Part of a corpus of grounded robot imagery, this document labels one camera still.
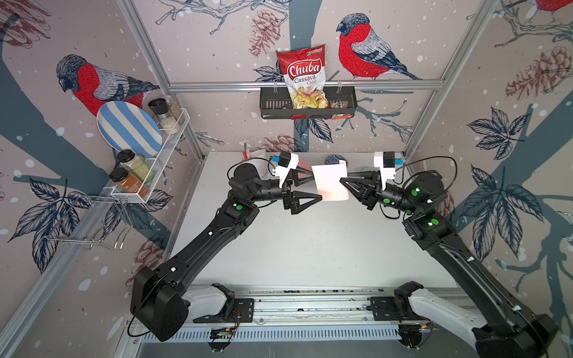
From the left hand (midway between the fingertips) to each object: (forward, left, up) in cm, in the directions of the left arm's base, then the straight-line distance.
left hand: (320, 185), depth 58 cm
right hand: (+2, -6, 0) cm, 6 cm away
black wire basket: (+49, +15, -7) cm, 52 cm away
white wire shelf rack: (+15, +52, -4) cm, 54 cm away
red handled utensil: (+41, +31, -29) cm, 59 cm away
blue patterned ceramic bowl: (+44, -14, -36) cm, 59 cm away
